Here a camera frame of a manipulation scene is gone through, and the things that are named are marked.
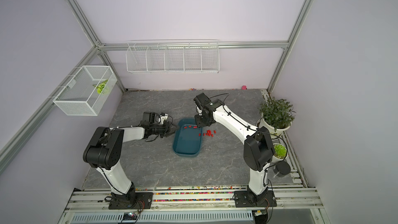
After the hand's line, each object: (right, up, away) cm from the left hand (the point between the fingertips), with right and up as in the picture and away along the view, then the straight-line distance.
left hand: (178, 129), depth 92 cm
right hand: (+14, +5, -5) cm, 15 cm away
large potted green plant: (+54, +9, -11) cm, 56 cm away
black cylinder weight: (+55, -18, -15) cm, 59 cm away
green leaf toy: (-40, +25, -11) cm, 48 cm away
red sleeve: (+22, -2, +7) cm, 23 cm away
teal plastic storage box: (+5, -6, +6) cm, 10 cm away
